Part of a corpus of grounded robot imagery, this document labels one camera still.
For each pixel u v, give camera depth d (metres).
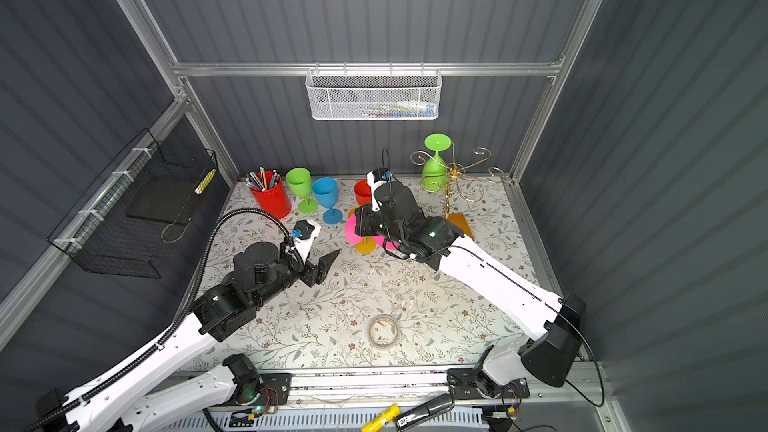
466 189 1.17
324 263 0.62
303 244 0.57
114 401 0.40
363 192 0.99
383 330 0.83
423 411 0.67
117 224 0.70
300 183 0.99
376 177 0.62
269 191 0.98
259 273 0.53
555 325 0.40
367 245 0.99
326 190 1.00
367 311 0.87
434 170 0.89
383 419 0.68
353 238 0.68
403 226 0.50
